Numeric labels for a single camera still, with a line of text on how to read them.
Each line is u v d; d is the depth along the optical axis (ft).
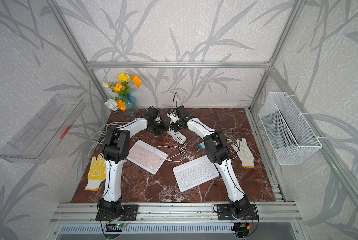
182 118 2.69
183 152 3.13
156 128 3.01
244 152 3.14
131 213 2.40
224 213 2.37
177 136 3.28
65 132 2.22
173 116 3.04
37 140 2.17
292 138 1.96
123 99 3.11
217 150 2.03
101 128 3.55
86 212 2.51
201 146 3.14
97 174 2.84
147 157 3.07
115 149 1.96
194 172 2.84
